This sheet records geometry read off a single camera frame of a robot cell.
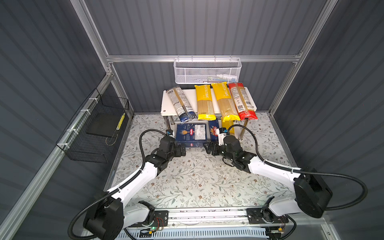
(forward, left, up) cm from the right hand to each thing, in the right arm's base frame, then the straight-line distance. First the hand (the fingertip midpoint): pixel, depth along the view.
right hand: (209, 144), depth 83 cm
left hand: (+1, +18, -1) cm, 18 cm away
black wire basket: (-2, +57, +16) cm, 59 cm away
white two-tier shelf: (+11, +22, +19) cm, 30 cm away
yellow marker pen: (+6, +47, +13) cm, 49 cm away
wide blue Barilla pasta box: (+9, +10, -3) cm, 13 cm away
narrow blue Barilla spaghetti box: (+19, -4, -6) cm, 20 cm away
